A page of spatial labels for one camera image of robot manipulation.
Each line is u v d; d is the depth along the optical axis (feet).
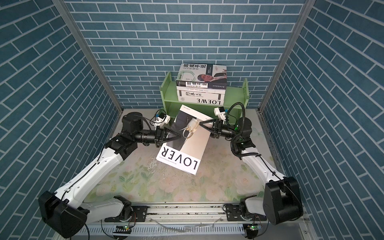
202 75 2.64
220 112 2.26
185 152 2.00
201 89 2.62
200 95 2.70
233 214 2.40
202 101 2.79
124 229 2.37
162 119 2.09
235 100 2.90
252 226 2.36
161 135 1.89
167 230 2.31
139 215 2.41
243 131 1.85
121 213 2.07
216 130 2.03
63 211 1.20
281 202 1.35
